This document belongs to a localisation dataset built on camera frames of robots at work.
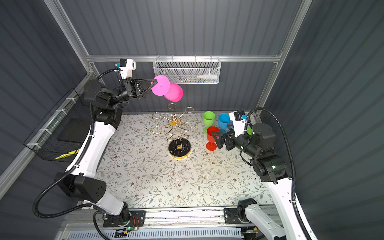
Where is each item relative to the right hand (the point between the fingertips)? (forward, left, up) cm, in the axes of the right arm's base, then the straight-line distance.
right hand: (222, 130), depth 61 cm
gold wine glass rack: (+13, +23, -36) cm, 45 cm away
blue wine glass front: (+29, -7, -26) cm, 40 cm away
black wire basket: (+2, +75, -6) cm, 76 cm away
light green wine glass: (+28, +3, -23) cm, 36 cm away
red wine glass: (+16, +1, -36) cm, 39 cm away
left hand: (+7, +24, +18) cm, 31 cm away
